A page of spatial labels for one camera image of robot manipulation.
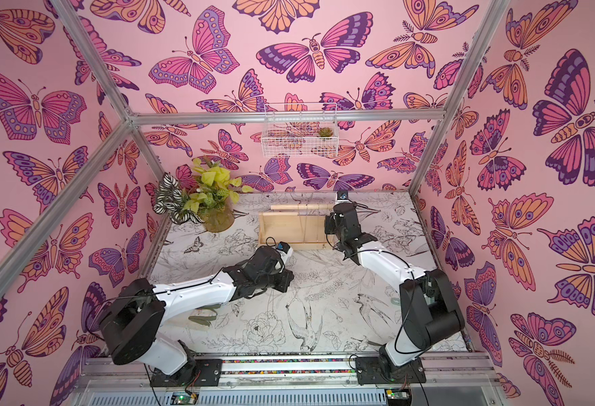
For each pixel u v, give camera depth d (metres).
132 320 0.44
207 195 0.90
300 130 0.96
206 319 0.83
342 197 0.77
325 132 0.94
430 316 0.44
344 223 0.67
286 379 0.73
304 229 1.03
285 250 0.78
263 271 0.67
